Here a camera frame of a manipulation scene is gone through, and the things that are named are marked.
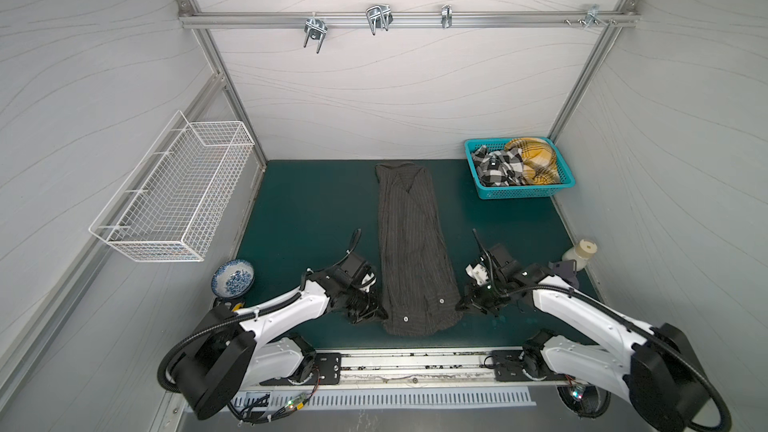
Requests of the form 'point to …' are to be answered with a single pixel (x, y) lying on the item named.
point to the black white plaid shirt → (504, 168)
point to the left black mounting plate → (327, 371)
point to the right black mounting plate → (511, 366)
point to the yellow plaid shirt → (539, 161)
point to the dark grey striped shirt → (421, 290)
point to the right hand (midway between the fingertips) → (460, 301)
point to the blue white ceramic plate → (233, 279)
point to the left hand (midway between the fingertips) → (393, 312)
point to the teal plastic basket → (566, 178)
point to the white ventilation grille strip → (398, 397)
